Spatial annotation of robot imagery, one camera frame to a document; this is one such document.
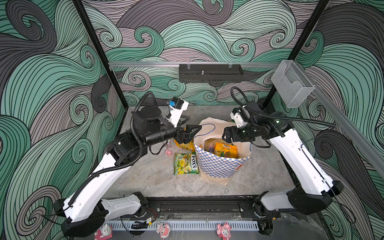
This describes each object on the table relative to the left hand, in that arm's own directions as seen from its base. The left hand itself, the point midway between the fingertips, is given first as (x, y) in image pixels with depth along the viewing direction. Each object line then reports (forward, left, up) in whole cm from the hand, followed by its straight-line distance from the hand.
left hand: (196, 121), depth 54 cm
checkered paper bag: (-6, -10, -26) cm, 29 cm away
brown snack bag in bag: (+14, -11, -39) cm, 42 cm away
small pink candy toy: (+9, +15, -43) cm, 46 cm away
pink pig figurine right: (-30, -14, -40) cm, 52 cm away
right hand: (+3, -17, -15) cm, 23 cm away
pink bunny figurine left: (-32, +36, -35) cm, 60 cm away
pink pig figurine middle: (-30, +12, -41) cm, 52 cm away
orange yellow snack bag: (+6, -18, -33) cm, 38 cm away
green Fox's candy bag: (+2, +4, -42) cm, 42 cm away
